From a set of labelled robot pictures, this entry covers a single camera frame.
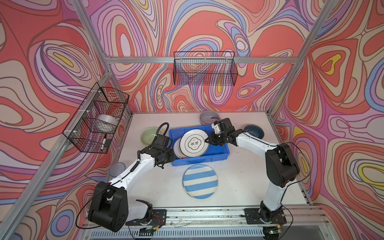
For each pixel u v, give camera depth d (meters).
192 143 0.93
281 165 0.48
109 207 0.40
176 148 0.96
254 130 1.04
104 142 0.72
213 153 0.87
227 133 0.72
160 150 0.63
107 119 0.74
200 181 0.84
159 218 0.72
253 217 0.73
